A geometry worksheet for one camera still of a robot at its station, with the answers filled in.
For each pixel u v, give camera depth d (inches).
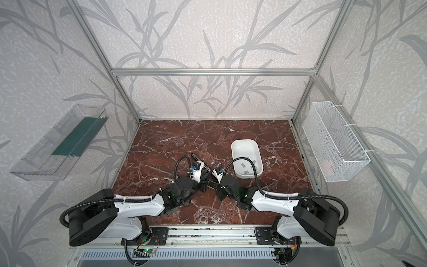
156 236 28.6
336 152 24.7
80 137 25.2
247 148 41.2
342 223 17.6
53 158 25.3
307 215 16.8
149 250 27.8
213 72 37.6
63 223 17.0
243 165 38.0
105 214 16.8
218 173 28.8
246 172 37.1
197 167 27.3
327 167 28.6
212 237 29.7
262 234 29.1
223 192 25.7
